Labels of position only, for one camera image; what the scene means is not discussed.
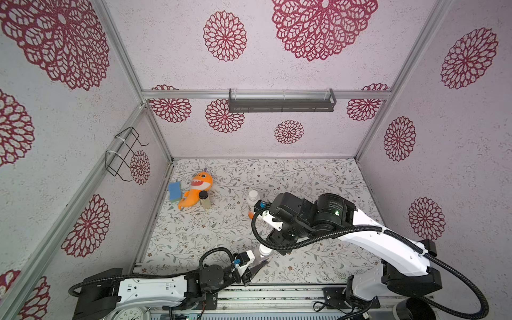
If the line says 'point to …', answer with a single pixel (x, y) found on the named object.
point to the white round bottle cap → (252, 195)
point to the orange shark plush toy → (200, 182)
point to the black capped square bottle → (204, 199)
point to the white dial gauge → (130, 313)
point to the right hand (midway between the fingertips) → (272, 230)
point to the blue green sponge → (174, 191)
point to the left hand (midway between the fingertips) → (262, 256)
